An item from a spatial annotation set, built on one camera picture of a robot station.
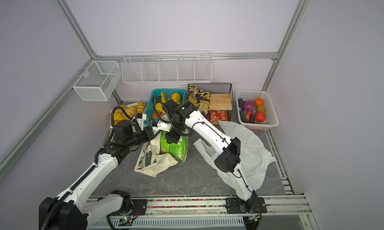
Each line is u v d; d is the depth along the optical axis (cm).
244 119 101
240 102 110
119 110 109
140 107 113
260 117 102
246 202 63
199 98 96
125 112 67
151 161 72
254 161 87
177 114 54
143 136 68
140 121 71
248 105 106
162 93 115
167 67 105
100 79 100
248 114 108
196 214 73
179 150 71
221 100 99
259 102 112
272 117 102
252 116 106
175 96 112
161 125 68
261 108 112
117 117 108
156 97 116
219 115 105
